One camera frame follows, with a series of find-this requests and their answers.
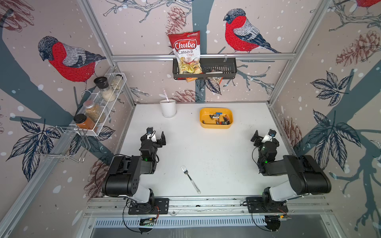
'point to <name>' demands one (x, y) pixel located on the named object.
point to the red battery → (221, 123)
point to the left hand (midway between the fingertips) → (157, 129)
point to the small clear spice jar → (116, 82)
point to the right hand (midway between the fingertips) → (263, 131)
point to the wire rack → (67, 143)
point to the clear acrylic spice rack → (94, 94)
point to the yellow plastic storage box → (226, 118)
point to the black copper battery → (215, 116)
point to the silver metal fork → (185, 171)
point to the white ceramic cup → (168, 108)
